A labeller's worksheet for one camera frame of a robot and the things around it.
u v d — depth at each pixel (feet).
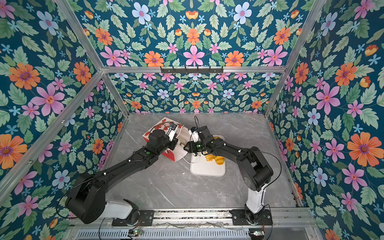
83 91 2.57
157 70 5.71
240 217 2.37
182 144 2.90
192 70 3.05
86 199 1.37
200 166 2.97
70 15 2.31
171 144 2.50
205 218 2.46
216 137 2.40
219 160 2.99
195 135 2.69
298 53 2.76
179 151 3.11
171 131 2.36
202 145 2.40
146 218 2.41
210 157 3.05
